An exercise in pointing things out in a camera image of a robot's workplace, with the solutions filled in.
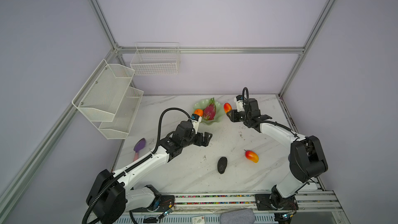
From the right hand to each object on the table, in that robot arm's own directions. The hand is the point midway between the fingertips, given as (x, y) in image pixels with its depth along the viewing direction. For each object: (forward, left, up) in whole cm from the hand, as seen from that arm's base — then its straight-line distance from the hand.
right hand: (228, 112), depth 91 cm
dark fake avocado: (-27, +4, -12) cm, 30 cm away
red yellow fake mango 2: (-22, -13, -13) cm, 28 cm away
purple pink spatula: (-16, +53, -12) cm, 57 cm away
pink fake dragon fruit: (+6, +11, -7) cm, 15 cm away
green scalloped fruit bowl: (+10, +4, -12) cm, 16 cm away
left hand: (-16, +14, +1) cm, 21 cm away
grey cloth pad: (-50, -5, -13) cm, 51 cm away
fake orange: (+6, +18, -8) cm, 21 cm away
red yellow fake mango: (+3, +1, +1) cm, 3 cm away
